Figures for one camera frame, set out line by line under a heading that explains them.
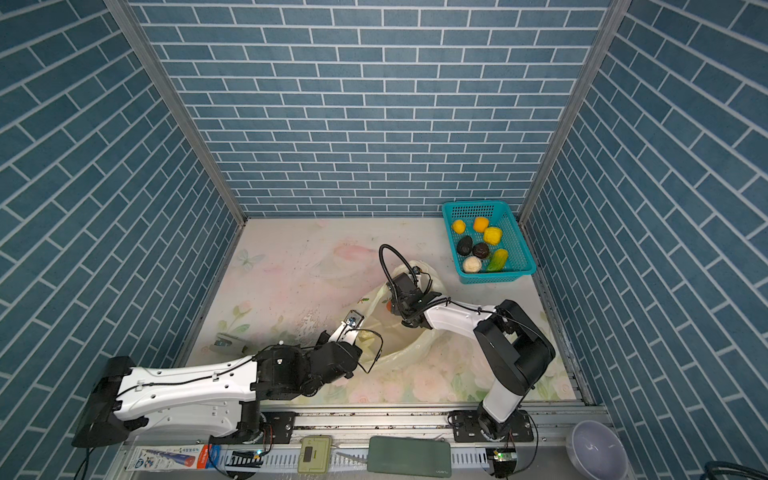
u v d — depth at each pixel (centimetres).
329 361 51
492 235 110
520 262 102
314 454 69
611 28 73
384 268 72
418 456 71
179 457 69
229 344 87
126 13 70
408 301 71
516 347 47
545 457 71
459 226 114
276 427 74
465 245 108
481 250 105
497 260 104
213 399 46
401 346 70
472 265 99
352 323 61
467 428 73
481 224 116
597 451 71
